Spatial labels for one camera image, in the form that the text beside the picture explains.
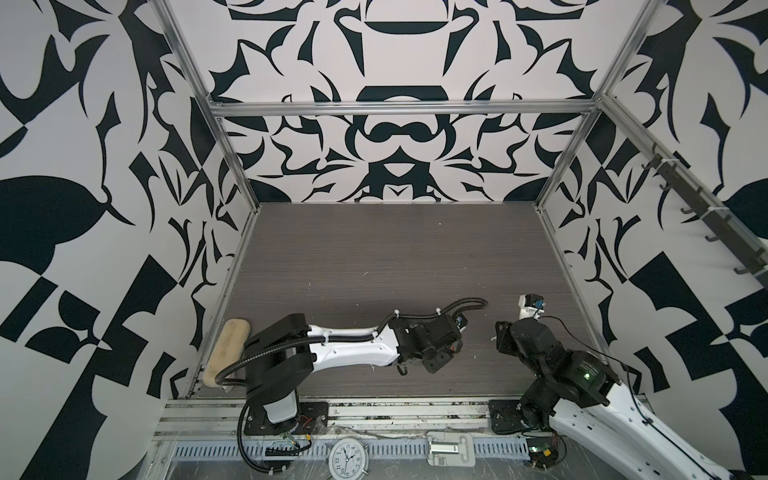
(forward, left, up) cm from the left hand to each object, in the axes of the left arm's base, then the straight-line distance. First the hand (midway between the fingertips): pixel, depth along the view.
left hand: (445, 342), depth 79 cm
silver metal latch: (-22, +2, -5) cm, 23 cm away
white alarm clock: (-24, +25, -3) cm, 34 cm away
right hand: (+2, -13, +5) cm, 14 cm away
